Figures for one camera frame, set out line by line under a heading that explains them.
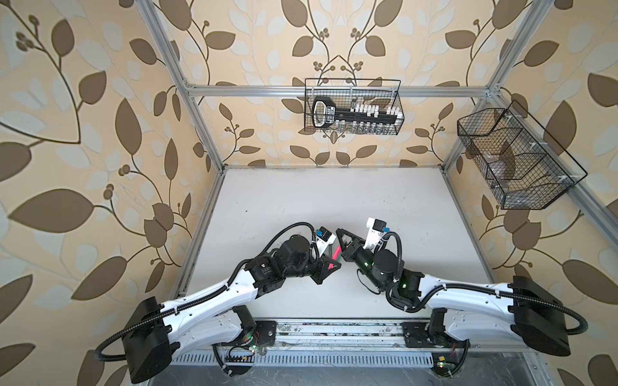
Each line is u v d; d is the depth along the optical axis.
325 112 0.84
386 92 0.91
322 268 0.63
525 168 0.72
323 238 0.65
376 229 0.65
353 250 0.63
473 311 0.47
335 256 0.70
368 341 0.74
